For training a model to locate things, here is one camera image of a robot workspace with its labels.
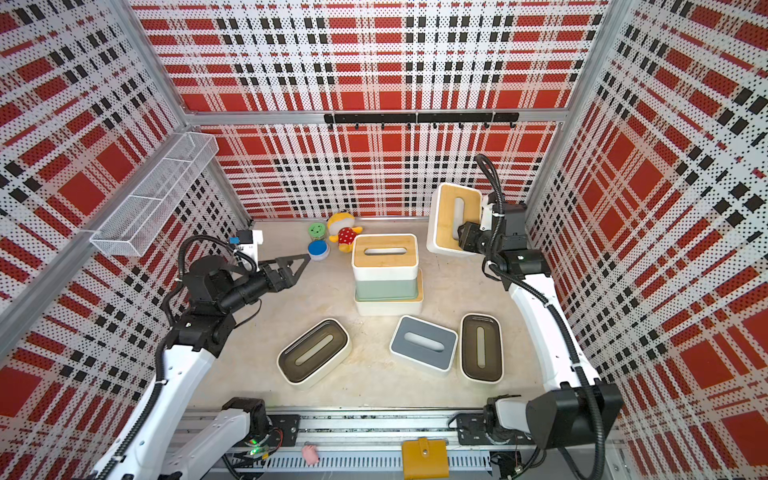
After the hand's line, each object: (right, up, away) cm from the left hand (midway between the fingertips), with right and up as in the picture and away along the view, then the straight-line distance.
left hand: (305, 259), depth 70 cm
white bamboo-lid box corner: (+36, +13, +5) cm, 38 cm away
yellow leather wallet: (+29, -47, -1) cm, 55 cm away
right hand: (+41, +7, +7) cm, 42 cm away
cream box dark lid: (-1, -27, +12) cm, 29 cm away
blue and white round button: (-8, +2, +38) cm, 39 cm away
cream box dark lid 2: (+45, -25, +13) cm, 54 cm away
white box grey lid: (+30, -26, +16) cm, 43 cm away
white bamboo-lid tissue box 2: (+21, -17, +28) cm, 39 cm away
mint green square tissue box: (+18, -10, +17) cm, 27 cm away
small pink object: (+1, -45, -1) cm, 45 cm away
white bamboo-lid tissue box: (+19, 0, +9) cm, 21 cm away
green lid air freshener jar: (-9, +9, +42) cm, 44 cm away
